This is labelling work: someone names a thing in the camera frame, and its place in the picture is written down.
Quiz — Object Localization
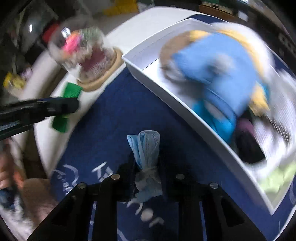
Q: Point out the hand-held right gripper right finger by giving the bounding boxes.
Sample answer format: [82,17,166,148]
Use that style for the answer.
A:
[162,162,266,241]

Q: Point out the black sock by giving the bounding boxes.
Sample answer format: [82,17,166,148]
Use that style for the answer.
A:
[235,116,267,164]

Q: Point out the denim cloth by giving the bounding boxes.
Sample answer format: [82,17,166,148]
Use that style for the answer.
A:
[172,32,259,114]

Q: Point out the brown plush toy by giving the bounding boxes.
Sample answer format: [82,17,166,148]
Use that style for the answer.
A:
[159,32,195,78]

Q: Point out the light blue mesh cloth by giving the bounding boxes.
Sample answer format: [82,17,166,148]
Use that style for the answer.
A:
[127,130,163,202]

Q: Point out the white fluffy knit cloth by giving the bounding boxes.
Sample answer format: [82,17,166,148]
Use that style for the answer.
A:
[254,67,296,167]

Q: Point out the person's left hand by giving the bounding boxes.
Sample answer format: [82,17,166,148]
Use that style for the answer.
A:
[0,152,15,189]

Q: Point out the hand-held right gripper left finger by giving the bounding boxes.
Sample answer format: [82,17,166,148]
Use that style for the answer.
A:
[28,160,137,241]

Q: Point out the red chair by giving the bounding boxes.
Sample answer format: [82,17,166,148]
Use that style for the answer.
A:
[42,22,61,41]

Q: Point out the yellow knit cloth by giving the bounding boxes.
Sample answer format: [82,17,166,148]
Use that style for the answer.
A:
[248,83,271,117]

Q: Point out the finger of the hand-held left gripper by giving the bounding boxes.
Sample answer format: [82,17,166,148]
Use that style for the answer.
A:
[0,117,45,141]
[0,97,79,121]

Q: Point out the glass dome rose ornament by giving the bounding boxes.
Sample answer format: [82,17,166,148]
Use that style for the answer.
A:
[48,20,123,92]

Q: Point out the green fuzzy sock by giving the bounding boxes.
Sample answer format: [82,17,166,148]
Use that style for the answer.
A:
[51,82,83,133]

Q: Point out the yellow plastic crate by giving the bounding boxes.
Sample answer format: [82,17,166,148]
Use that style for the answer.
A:
[104,0,139,15]

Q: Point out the navy blue table mat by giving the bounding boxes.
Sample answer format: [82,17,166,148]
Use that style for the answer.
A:
[50,13,296,241]

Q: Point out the teal cloth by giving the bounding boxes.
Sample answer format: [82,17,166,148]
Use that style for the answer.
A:
[192,97,235,144]

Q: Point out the white cardboard box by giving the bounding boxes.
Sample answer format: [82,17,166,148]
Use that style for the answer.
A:
[122,18,296,216]

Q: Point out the light green cloth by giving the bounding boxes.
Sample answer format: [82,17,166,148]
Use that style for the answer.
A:
[258,166,296,196]

